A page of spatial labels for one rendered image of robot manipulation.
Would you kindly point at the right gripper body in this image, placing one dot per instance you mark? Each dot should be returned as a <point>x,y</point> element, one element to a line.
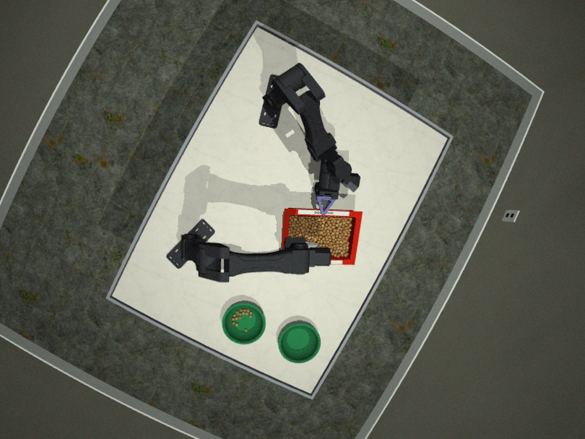
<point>290,241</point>

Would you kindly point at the grey raised table edge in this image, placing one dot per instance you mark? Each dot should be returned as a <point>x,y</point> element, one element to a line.
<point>385,266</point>

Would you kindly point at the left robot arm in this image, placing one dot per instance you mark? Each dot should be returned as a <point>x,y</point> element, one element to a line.
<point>320,144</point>

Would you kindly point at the red box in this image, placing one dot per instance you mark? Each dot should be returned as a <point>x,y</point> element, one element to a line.
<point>354,234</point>

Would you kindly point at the green bowl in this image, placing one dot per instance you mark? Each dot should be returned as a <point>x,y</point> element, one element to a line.
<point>255,325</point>
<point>298,343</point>

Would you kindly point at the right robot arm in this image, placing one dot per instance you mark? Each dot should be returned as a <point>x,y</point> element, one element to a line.
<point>293,260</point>

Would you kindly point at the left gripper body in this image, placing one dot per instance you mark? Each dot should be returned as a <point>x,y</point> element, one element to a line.
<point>322,187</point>

